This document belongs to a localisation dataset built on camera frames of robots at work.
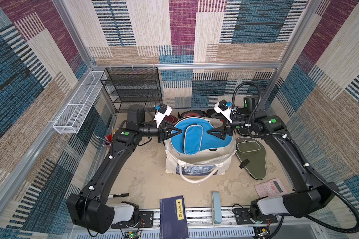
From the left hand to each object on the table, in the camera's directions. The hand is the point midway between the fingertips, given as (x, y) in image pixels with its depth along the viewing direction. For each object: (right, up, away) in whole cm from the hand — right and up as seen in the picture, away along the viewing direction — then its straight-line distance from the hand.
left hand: (180, 130), depth 65 cm
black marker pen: (-33, -35, +15) cm, 50 cm away
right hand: (+15, +3, +4) cm, 16 cm away
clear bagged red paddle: (+12, +11, +48) cm, 51 cm away
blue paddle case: (+6, -3, -3) cm, 7 cm away
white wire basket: (-51, +4, +6) cm, 52 cm away
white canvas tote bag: (+9, -19, +10) cm, 23 cm away
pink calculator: (+50, -32, +16) cm, 61 cm away
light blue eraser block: (+17, -40, +4) cm, 43 cm away
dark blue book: (-3, -44, +8) cm, 45 cm away
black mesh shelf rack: (-35, +30, +43) cm, 63 cm away
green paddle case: (+46, -14, +29) cm, 56 cm away
